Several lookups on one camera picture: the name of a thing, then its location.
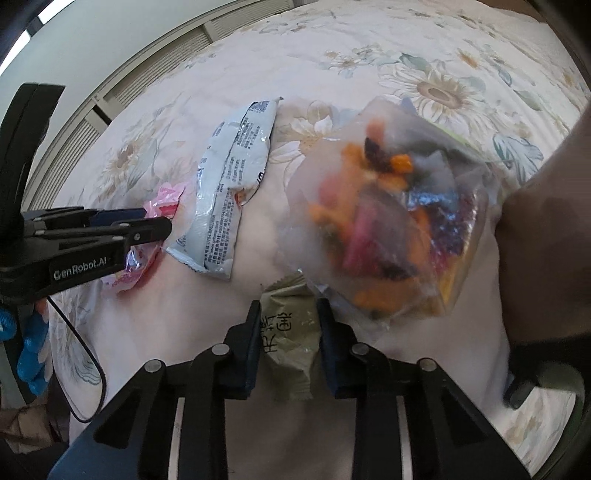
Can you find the long light blue snack packet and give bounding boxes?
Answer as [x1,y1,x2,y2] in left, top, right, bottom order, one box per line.
[164,97,284,281]

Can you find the person's left hand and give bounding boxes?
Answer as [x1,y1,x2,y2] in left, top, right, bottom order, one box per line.
[0,298,51,396]

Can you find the floral blanket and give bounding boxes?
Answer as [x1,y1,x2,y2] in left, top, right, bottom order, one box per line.
[46,0,587,480]

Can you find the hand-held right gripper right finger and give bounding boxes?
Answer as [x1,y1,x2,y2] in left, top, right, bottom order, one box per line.
[316,298,529,480]

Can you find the clear bag of mixed snacks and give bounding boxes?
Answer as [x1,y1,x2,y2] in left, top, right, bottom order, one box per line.
[277,96,491,324]

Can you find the white slatted cabinet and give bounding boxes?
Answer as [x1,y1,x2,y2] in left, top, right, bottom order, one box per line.
[25,0,298,213]

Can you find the black brown electric kettle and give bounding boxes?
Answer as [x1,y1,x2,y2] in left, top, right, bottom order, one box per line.
[496,124,591,411]

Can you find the window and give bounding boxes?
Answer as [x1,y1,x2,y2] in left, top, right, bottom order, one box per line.
[0,0,77,70]

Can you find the pink cartoon snack packet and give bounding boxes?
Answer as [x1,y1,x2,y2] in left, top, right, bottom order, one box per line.
[102,181,186,296]

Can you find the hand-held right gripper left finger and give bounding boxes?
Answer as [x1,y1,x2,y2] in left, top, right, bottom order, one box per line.
[48,299,263,480]

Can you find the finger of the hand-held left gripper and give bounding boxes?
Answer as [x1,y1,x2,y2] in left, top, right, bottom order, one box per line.
[28,217,172,260]
[22,208,147,230]

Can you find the black cable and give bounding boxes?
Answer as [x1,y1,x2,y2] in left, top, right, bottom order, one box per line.
[46,295,106,423]

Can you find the small green snack packet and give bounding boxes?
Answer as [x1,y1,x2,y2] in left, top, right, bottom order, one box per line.
[259,272,324,402]

